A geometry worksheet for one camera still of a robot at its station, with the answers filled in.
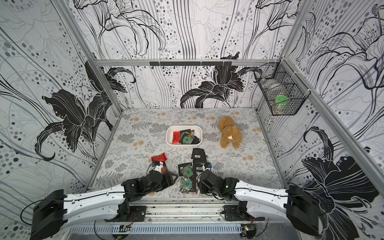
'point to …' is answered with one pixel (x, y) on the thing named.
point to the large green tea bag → (187, 171)
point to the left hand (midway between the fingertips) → (176, 182)
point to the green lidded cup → (281, 104)
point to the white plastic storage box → (198, 132)
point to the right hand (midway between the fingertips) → (200, 184)
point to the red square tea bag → (161, 157)
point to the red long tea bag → (176, 137)
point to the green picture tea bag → (187, 139)
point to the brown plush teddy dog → (230, 132)
